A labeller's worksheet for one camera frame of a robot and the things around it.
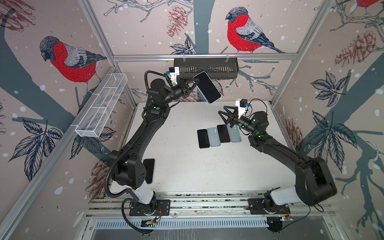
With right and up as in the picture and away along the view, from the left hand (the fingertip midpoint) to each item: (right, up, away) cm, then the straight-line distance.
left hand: (199, 80), depth 63 cm
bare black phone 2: (+17, -27, +36) cm, 48 cm away
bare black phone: (+3, -31, +35) cm, 46 cm away
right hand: (+11, -13, +13) cm, 22 cm away
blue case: (+25, -28, +35) cm, 51 cm away
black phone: (-31, -46, +27) cm, 62 cm away
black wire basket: (+14, +18, +44) cm, 49 cm away
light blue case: (+11, -30, +38) cm, 50 cm away
